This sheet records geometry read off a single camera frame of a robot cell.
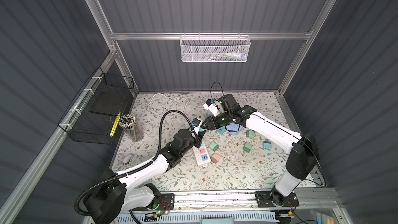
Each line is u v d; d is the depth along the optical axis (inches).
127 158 33.5
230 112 24.8
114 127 27.3
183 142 23.7
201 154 34.1
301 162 17.5
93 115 28.4
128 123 32.5
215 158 33.7
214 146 35.3
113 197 15.9
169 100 45.7
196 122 27.0
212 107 29.0
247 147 35.3
